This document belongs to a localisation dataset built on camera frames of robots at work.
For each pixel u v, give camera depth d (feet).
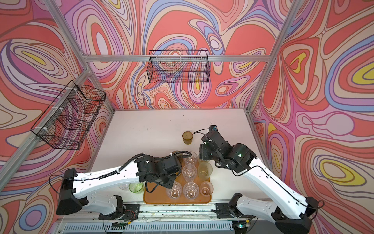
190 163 2.89
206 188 2.63
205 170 2.81
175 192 2.58
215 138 1.53
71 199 1.26
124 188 2.50
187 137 3.26
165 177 1.86
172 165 1.74
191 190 2.63
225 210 2.41
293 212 1.22
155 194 2.54
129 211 2.39
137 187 2.68
